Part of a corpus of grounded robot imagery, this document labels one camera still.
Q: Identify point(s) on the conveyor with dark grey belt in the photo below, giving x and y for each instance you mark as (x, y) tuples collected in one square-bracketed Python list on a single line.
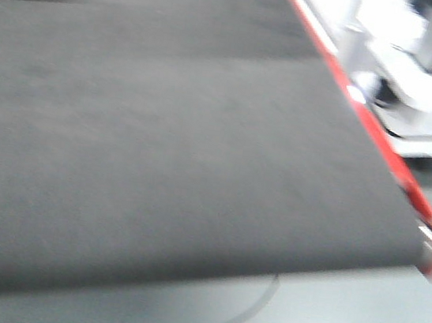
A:
[(165, 123)]

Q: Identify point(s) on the white machine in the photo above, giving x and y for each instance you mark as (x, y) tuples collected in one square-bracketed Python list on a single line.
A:
[(430, 78)]

